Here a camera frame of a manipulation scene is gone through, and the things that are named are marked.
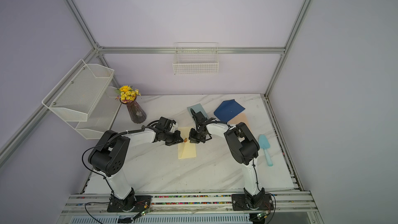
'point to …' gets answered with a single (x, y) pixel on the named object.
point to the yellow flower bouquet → (127, 94)
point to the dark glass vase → (136, 113)
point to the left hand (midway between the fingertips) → (183, 141)
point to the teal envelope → (196, 108)
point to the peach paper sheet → (239, 118)
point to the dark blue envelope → (228, 109)
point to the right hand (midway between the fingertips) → (191, 142)
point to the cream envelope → (185, 149)
